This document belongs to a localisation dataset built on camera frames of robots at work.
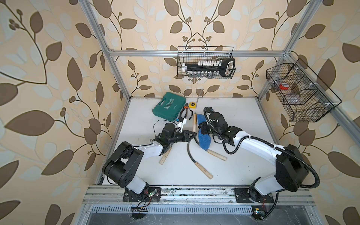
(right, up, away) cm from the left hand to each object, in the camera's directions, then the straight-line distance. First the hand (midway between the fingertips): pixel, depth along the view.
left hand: (193, 132), depth 83 cm
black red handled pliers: (-4, +16, +30) cm, 34 cm away
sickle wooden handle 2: (-18, -15, +4) cm, 24 cm away
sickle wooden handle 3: (+6, -22, 0) cm, 23 cm away
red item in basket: (+53, +27, -2) cm, 60 cm away
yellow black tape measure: (+1, +18, +33) cm, 37 cm away
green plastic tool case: (-17, +17, +26) cm, 35 cm away
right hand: (+4, +5, +3) cm, 7 cm away
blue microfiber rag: (+6, -4, -2) cm, 8 cm away
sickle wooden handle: (+1, +6, +2) cm, 6 cm away
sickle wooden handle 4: (+19, -17, +4) cm, 26 cm away
